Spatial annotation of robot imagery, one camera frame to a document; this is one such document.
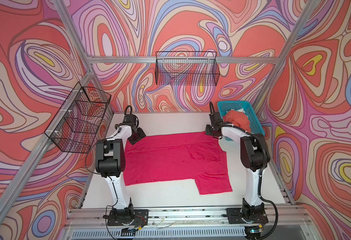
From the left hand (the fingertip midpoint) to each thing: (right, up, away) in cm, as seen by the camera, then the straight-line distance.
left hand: (143, 134), depth 101 cm
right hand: (+47, +1, +3) cm, 47 cm away
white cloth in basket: (+74, +18, +14) cm, 77 cm away
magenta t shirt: (+18, -15, -2) cm, 23 cm away
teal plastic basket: (+78, +6, +3) cm, 79 cm away
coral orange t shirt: (+67, +11, +6) cm, 68 cm away
